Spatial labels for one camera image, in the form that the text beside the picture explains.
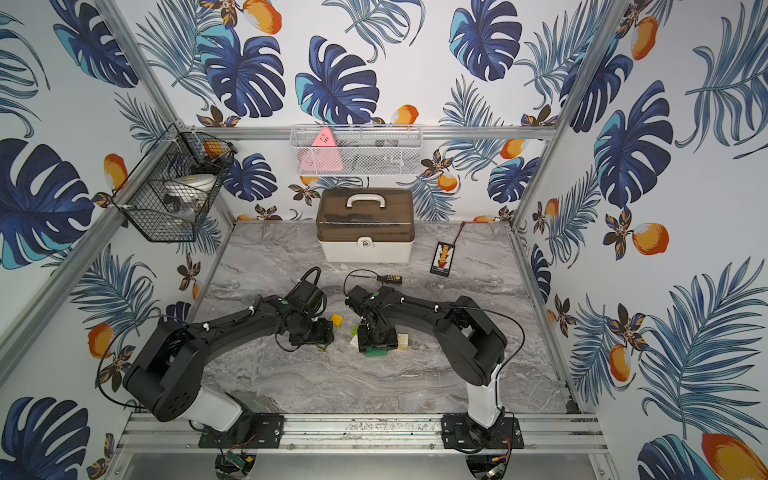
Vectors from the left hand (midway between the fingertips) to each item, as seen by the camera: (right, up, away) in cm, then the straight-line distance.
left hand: (325, 335), depth 87 cm
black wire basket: (-42, +40, -5) cm, 58 cm away
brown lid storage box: (+11, +33, +8) cm, 36 cm away
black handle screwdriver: (+19, +16, +13) cm, 28 cm away
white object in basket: (-34, +42, -8) cm, 54 cm away
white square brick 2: (+23, -1, 0) cm, 23 cm away
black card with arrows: (+39, +22, +22) cm, 50 cm away
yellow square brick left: (+3, +3, +4) cm, 6 cm away
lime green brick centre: (+9, +2, -4) cm, 10 cm away
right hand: (+14, -4, 0) cm, 15 cm away
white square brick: (+9, -2, 0) cm, 9 cm away
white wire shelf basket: (+9, +56, +5) cm, 57 cm away
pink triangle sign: (-1, +53, +2) cm, 53 cm away
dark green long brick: (+14, -4, -1) cm, 15 cm away
